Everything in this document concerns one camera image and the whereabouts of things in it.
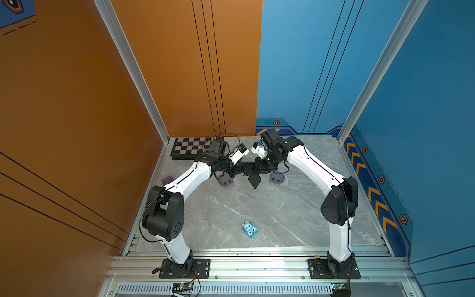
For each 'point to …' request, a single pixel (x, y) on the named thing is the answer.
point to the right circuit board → (341, 289)
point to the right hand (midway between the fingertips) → (253, 172)
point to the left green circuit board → (182, 286)
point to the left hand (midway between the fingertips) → (243, 163)
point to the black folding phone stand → (250, 168)
